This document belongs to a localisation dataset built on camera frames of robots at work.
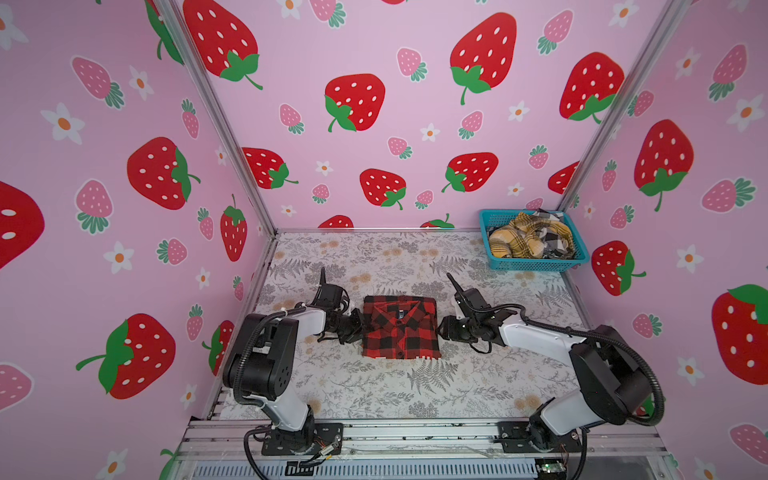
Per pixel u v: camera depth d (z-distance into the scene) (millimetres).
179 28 699
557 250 998
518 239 1041
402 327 901
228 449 718
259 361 466
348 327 838
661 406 381
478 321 703
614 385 440
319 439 730
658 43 730
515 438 732
